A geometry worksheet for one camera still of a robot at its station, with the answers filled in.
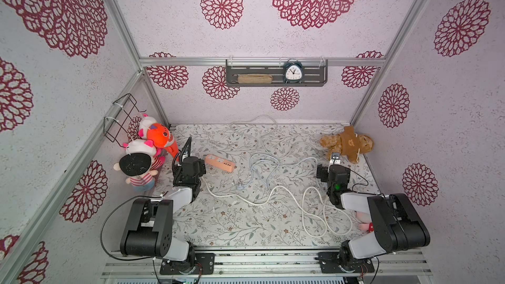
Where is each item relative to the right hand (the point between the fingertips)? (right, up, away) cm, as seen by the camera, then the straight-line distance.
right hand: (333, 163), depth 93 cm
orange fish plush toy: (-80, +13, -4) cm, 81 cm away
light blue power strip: (-36, +2, +13) cm, 39 cm away
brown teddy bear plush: (+12, +10, +10) cm, 18 cm away
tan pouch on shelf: (-37, +39, -5) cm, 54 cm away
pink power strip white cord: (-50, -2, +4) cm, 50 cm away
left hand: (-69, 0, 0) cm, 69 cm away
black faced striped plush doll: (-83, +2, -15) cm, 84 cm away
